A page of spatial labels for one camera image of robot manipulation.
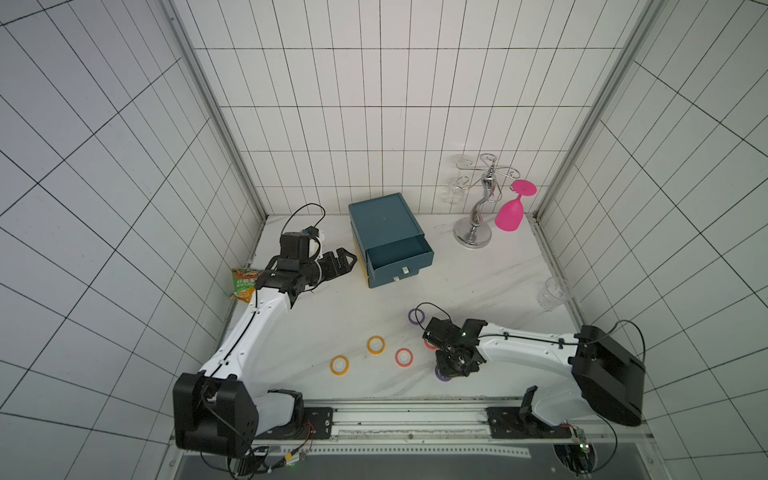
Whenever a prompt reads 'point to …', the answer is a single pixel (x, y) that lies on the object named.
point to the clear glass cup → (553, 294)
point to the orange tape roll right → (376, 345)
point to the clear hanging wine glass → (454, 188)
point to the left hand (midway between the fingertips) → (342, 268)
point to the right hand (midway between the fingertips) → (439, 375)
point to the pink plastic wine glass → (510, 213)
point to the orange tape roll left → (339, 365)
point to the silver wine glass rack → (472, 232)
